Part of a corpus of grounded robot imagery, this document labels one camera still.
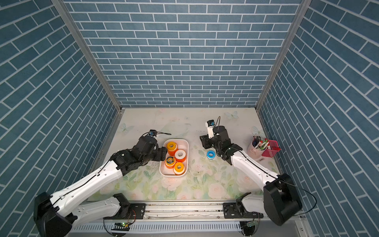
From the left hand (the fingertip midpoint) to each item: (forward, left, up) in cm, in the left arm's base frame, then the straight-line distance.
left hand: (165, 151), depth 78 cm
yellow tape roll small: (+8, -2, -10) cm, 13 cm away
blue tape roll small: (+6, -26, -15) cm, 31 cm away
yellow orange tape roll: (-4, -7, -13) cm, 15 cm away
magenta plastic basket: (+8, -65, -9) cm, 66 cm away
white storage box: (+13, -8, -15) cm, 22 cm away
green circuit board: (-31, +20, -20) cm, 42 cm away
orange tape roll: (+3, -7, -12) cm, 14 cm away
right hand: (+10, -21, 0) cm, 23 cm away
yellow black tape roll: (-1, -1, -12) cm, 12 cm away
